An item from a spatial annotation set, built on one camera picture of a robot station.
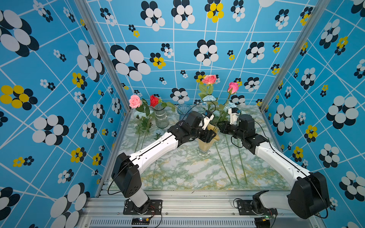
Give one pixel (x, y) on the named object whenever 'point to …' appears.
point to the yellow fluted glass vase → (204, 148)
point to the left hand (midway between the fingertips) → (213, 130)
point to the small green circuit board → (140, 221)
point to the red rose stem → (155, 101)
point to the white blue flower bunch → (231, 159)
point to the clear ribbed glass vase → (161, 119)
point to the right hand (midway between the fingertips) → (218, 122)
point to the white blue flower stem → (224, 165)
